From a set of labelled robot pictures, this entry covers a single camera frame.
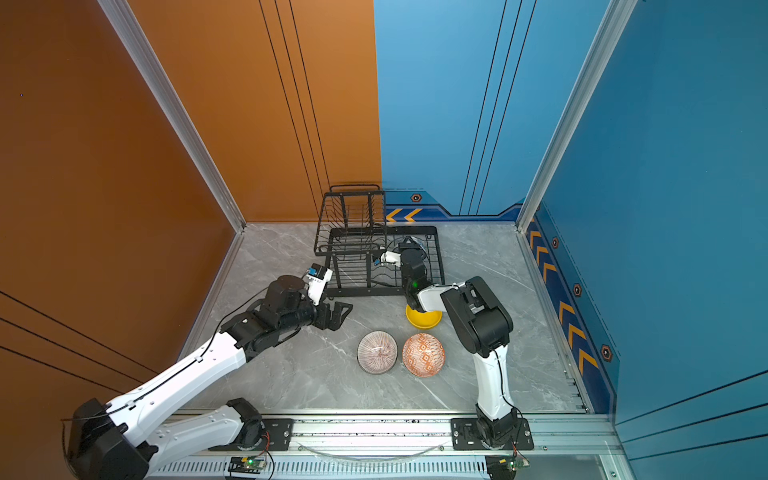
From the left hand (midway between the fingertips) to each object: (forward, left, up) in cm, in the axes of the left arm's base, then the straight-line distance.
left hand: (339, 299), depth 78 cm
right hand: (+26, -20, -1) cm, 33 cm away
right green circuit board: (-34, -41, -19) cm, 57 cm away
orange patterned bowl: (-9, -23, -16) cm, 29 cm away
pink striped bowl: (-8, -9, -15) cm, 20 cm away
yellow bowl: (+2, -23, -15) cm, 27 cm away
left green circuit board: (-34, +20, -20) cm, 44 cm away
